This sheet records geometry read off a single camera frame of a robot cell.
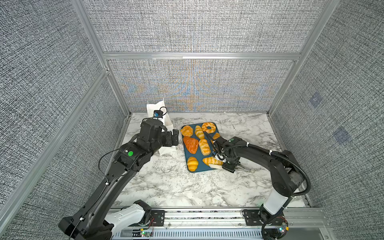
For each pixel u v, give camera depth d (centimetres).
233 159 69
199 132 100
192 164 87
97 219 38
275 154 49
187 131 103
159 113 56
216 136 103
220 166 80
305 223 73
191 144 97
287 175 48
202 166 90
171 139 58
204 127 106
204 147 95
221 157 80
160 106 93
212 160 88
